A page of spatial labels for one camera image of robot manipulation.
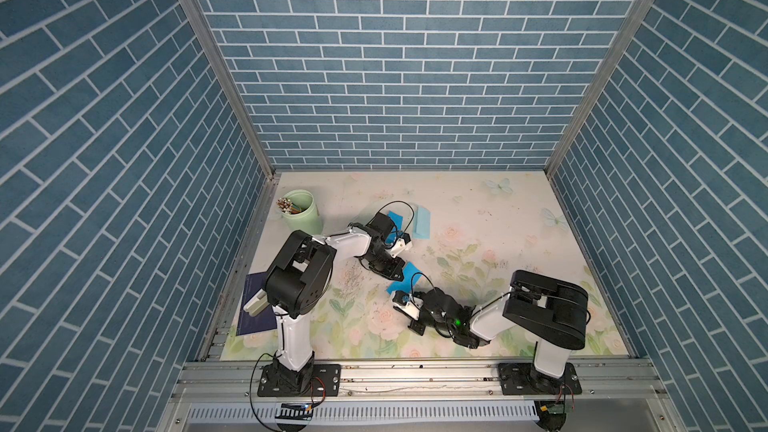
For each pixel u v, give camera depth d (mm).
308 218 917
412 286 891
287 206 880
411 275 917
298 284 501
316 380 732
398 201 836
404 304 736
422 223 1048
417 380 747
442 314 665
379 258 806
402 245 886
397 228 844
